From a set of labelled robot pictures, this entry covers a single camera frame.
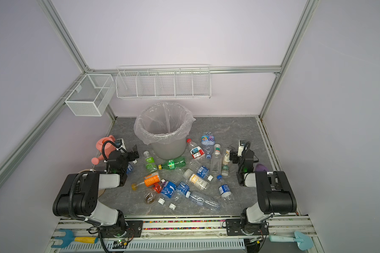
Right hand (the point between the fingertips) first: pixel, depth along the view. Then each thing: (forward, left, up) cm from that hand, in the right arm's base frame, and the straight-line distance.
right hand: (240, 147), depth 94 cm
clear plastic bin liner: (+15, +48, +7) cm, 51 cm away
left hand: (0, +67, +2) cm, 67 cm away
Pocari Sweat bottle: (-25, +42, -1) cm, 49 cm away
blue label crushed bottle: (-15, +22, -2) cm, 27 cm away
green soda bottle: (-9, +40, -2) cm, 41 cm away
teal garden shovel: (-47, -21, -5) cm, 52 cm away
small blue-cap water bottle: (-24, +12, -2) cm, 27 cm away
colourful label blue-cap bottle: (+8, +19, -3) cm, 21 cm away
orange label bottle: (-19, +52, -3) cm, 56 cm away
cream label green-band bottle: (-11, +10, -5) cm, 15 cm away
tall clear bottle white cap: (-7, +14, -5) cm, 17 cm away
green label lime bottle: (-10, +53, -2) cm, 54 cm away
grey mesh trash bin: (+2, +43, -5) cm, 44 cm away
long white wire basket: (+34, +47, +24) cm, 62 cm away
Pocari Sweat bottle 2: (-24, +34, -2) cm, 41 cm away
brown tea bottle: (-28, +50, -2) cm, 57 cm away
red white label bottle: (0, +27, -4) cm, 27 cm away
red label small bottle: (-23, +47, -3) cm, 52 cm away
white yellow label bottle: (-20, +25, -2) cm, 32 cm away
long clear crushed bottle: (-29, +25, -3) cm, 39 cm away
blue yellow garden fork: (-44, +86, -7) cm, 96 cm away
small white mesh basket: (+27, +91, +19) cm, 96 cm away
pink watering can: (-1, +78, +3) cm, 78 cm away
